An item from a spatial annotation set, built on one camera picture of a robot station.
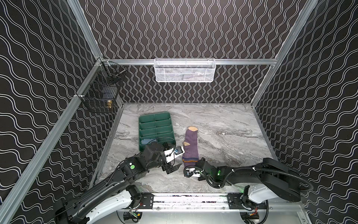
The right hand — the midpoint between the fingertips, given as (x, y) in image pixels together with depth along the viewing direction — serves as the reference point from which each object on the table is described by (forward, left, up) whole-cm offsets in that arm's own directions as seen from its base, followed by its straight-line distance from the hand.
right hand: (196, 164), depth 87 cm
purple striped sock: (+5, +4, +1) cm, 7 cm away
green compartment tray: (+25, +27, +7) cm, 38 cm away
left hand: (-3, +10, +22) cm, 24 cm away
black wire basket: (+36, +63, +27) cm, 78 cm away
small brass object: (+24, +52, +30) cm, 65 cm away
